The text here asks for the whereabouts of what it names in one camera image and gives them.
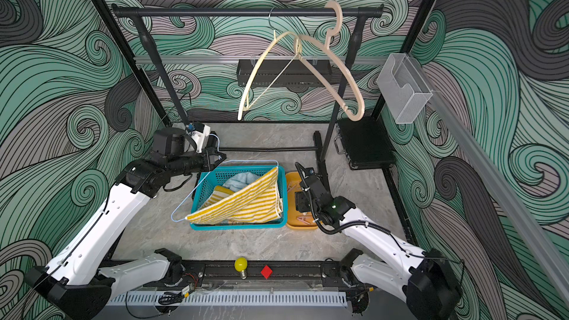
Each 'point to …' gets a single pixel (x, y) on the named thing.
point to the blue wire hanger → (225, 160)
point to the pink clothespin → (301, 218)
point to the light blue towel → (240, 180)
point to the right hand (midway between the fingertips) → (300, 196)
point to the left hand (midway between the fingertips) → (225, 154)
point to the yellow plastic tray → (295, 220)
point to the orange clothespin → (290, 187)
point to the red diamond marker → (267, 272)
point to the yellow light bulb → (241, 265)
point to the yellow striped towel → (259, 200)
